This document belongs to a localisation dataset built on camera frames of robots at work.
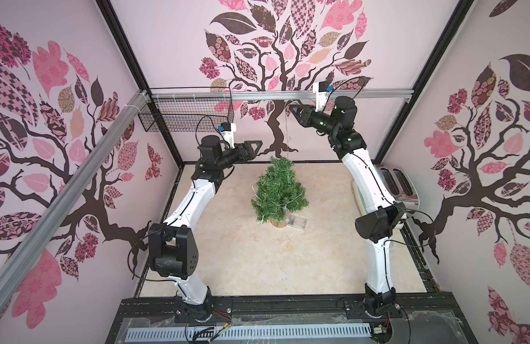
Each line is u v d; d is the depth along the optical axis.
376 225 0.54
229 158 0.69
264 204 0.76
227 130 0.70
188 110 0.95
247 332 0.70
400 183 0.90
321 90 0.64
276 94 0.94
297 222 0.95
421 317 0.73
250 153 0.70
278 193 0.73
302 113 0.69
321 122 0.66
